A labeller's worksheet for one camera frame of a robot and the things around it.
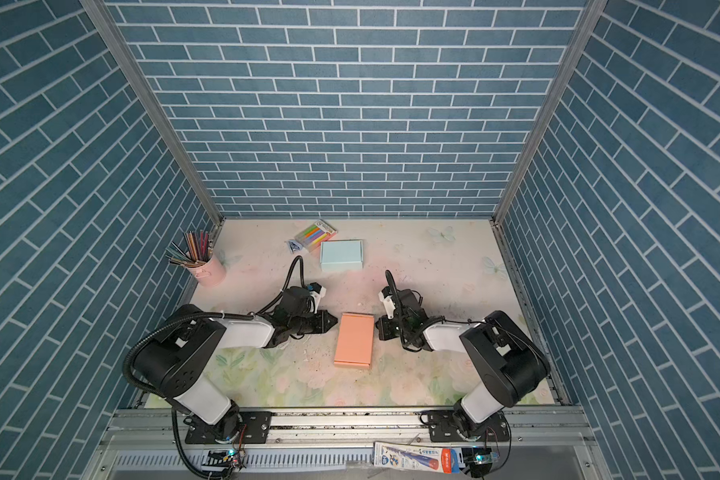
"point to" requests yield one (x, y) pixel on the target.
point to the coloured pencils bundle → (196, 250)
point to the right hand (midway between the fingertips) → (375, 321)
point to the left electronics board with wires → (223, 458)
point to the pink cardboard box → (356, 340)
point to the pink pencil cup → (210, 274)
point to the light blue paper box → (341, 255)
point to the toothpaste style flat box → (417, 457)
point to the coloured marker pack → (316, 233)
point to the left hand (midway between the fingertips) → (337, 321)
